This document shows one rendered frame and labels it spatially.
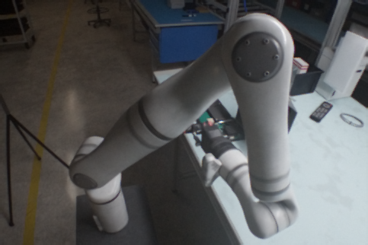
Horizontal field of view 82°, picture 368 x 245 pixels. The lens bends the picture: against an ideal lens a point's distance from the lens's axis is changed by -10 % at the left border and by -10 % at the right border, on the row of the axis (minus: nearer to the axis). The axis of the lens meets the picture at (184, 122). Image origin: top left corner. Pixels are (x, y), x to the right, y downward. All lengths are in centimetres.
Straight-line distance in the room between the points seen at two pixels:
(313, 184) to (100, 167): 61
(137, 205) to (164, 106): 51
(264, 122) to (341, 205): 52
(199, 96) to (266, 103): 11
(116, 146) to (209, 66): 21
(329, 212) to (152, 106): 58
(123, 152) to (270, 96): 27
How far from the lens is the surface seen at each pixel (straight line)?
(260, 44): 28
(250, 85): 30
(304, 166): 84
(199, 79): 37
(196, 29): 229
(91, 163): 49
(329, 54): 122
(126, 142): 41
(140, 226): 78
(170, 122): 37
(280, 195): 42
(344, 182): 86
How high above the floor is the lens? 155
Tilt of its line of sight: 40 degrees down
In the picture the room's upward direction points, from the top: 4 degrees clockwise
